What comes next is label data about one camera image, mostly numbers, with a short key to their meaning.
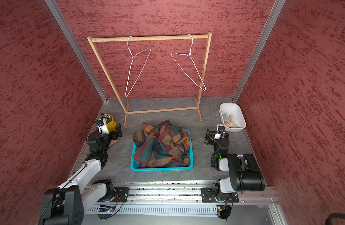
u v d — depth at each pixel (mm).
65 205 405
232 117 1080
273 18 752
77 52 893
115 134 770
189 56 758
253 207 761
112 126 942
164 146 757
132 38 662
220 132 741
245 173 437
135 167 775
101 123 710
